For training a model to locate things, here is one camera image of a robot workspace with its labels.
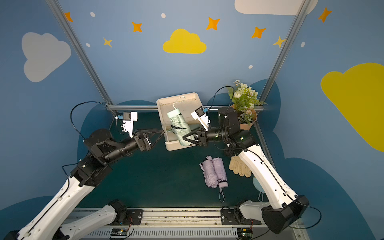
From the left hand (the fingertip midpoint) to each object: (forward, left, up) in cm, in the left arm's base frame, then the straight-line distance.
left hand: (159, 128), depth 56 cm
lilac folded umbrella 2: (-2, -30, -41) cm, 50 cm away
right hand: (+1, -11, -6) cm, 12 cm away
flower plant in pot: (+35, -43, -15) cm, 58 cm away
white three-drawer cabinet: (+37, -8, -21) cm, 44 cm away
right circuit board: (-29, -40, -46) cm, 67 cm away
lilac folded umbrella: (+3, -22, -39) cm, 45 cm away
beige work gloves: (+5, -42, -44) cm, 61 cm away
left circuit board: (-30, +22, -45) cm, 58 cm away
